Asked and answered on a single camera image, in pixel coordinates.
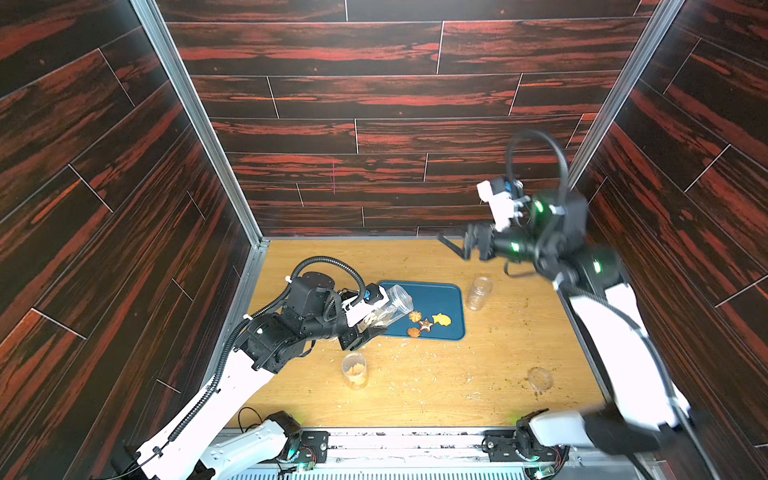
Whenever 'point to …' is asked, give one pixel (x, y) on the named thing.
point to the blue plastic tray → (431, 299)
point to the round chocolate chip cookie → (414, 332)
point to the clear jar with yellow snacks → (354, 366)
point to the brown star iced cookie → (425, 325)
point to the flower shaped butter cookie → (415, 316)
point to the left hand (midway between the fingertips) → (378, 315)
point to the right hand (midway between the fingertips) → (455, 230)
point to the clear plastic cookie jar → (478, 292)
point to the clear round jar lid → (539, 378)
